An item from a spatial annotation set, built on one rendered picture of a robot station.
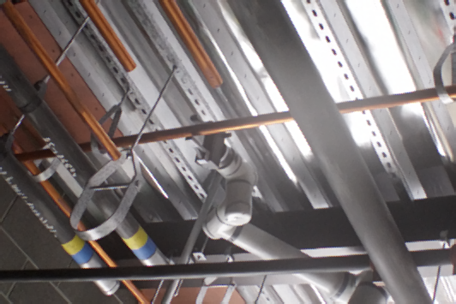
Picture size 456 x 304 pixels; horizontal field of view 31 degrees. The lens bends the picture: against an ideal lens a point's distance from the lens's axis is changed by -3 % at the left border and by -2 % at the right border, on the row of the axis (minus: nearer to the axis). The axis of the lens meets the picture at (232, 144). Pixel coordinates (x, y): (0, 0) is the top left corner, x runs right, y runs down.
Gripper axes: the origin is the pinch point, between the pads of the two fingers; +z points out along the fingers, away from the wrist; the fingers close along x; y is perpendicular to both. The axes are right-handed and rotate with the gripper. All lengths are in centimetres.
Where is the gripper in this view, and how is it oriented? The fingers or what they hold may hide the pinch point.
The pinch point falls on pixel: (194, 130)
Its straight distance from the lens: 258.1
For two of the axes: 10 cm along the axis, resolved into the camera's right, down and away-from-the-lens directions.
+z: -5.1, -5.0, -7.1
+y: 8.4, -1.2, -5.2
